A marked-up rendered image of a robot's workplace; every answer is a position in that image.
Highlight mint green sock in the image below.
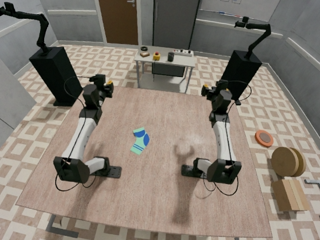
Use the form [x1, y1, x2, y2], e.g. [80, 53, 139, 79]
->
[130, 127, 149, 155]

